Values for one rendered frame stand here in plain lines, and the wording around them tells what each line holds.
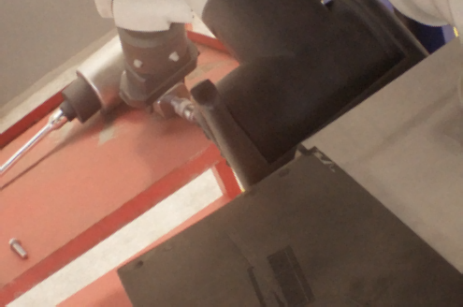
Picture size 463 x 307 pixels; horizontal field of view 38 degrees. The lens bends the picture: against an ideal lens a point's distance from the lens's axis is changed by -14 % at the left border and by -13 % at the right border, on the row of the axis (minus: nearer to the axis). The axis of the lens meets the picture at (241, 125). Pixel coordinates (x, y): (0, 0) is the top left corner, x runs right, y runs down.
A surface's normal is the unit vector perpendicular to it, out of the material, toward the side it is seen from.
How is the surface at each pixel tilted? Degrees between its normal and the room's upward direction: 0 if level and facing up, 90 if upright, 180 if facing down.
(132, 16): 117
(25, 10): 90
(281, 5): 46
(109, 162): 0
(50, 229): 0
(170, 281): 5
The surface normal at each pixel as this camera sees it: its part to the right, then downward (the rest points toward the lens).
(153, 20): -0.15, 0.89
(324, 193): -0.41, -0.78
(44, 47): 0.54, 0.26
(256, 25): -0.52, 0.12
